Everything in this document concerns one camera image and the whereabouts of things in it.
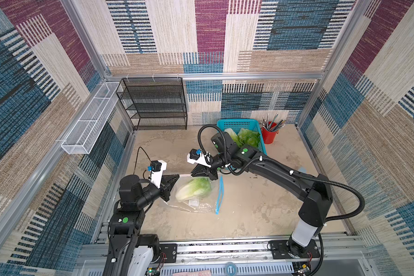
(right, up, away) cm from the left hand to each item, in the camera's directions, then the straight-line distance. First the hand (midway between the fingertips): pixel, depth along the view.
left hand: (177, 176), depth 69 cm
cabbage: (+7, -7, +11) cm, 15 cm away
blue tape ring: (+23, -37, +1) cm, 43 cm away
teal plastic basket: (+30, +25, +42) cm, 58 cm away
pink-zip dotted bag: (+9, -17, +17) cm, 26 cm away
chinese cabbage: (+28, +17, +35) cm, 48 cm away
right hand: (+8, +1, +4) cm, 9 cm away
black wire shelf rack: (-20, +38, +39) cm, 58 cm away
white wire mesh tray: (-39, +16, +2) cm, 42 cm away
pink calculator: (+8, -38, -1) cm, 38 cm away
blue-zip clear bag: (+18, -14, +18) cm, 29 cm away
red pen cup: (+50, +17, +38) cm, 65 cm away
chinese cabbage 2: (+35, +16, +30) cm, 49 cm away
